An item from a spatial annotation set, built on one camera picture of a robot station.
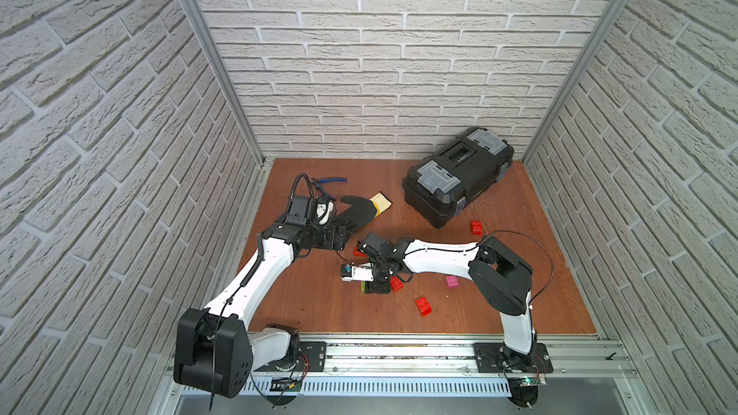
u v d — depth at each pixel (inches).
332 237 28.6
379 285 30.0
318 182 43.5
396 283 33.4
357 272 30.3
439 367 28.6
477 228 38.6
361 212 39.8
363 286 32.2
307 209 25.6
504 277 19.5
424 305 32.0
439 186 35.0
